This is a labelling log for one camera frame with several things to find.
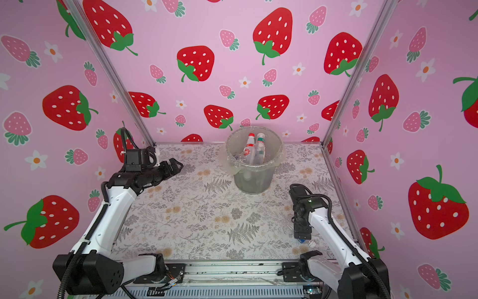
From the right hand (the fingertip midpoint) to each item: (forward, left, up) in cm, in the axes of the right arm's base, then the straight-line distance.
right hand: (293, 219), depth 82 cm
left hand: (+12, +53, +18) cm, 57 cm away
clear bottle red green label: (+27, +17, +17) cm, 36 cm away
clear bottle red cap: (+25, +22, +16) cm, 37 cm away
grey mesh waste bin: (+16, +18, +7) cm, 25 cm away
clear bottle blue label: (-9, -7, -3) cm, 12 cm away
